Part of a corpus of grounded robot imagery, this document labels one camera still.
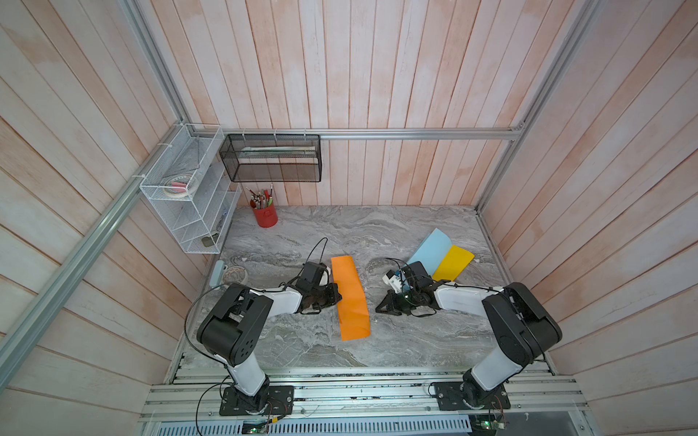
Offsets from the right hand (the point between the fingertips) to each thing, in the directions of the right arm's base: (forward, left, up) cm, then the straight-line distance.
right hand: (376, 308), depth 89 cm
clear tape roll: (+12, +52, -1) cm, 53 cm away
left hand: (+3, +12, -2) cm, 12 cm away
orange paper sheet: (+4, +8, -1) cm, 9 cm away
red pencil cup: (+35, +43, +7) cm, 56 cm away
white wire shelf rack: (+13, +53, +28) cm, 61 cm away
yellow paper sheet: (+19, -31, -2) cm, 36 cm away
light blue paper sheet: (+26, -24, -3) cm, 36 cm away
